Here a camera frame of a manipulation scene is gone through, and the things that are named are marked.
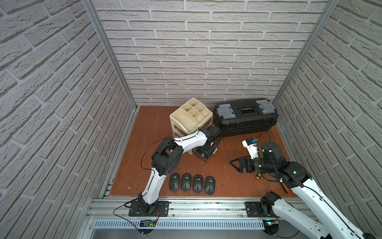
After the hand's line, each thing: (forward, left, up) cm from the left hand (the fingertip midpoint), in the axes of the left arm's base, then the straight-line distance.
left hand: (207, 148), depth 94 cm
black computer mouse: (-20, +20, -1) cm, 28 cm away
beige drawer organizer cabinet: (+7, +12, +21) cm, 25 cm away
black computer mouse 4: (-23, 0, 0) cm, 23 cm away
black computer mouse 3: (-21, +7, 0) cm, 22 cm away
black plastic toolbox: (+15, -24, +14) cm, 32 cm away
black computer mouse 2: (-20, +13, -1) cm, 24 cm away
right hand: (-16, -13, +17) cm, 27 cm away
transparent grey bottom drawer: (-6, +2, 0) cm, 6 cm away
